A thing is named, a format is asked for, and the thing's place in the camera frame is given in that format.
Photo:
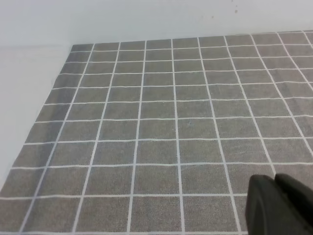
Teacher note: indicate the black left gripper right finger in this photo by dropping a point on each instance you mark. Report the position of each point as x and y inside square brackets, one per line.
[300, 200]

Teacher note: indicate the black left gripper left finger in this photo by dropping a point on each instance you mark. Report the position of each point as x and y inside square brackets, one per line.
[267, 210]

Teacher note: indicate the grey checked tablecloth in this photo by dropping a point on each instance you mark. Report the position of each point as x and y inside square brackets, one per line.
[161, 137]

